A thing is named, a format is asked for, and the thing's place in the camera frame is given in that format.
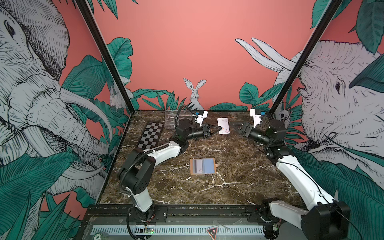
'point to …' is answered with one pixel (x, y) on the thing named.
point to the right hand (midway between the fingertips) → (231, 125)
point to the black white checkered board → (151, 136)
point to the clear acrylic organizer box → (170, 116)
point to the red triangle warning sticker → (213, 232)
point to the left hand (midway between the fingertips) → (222, 128)
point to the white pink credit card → (223, 123)
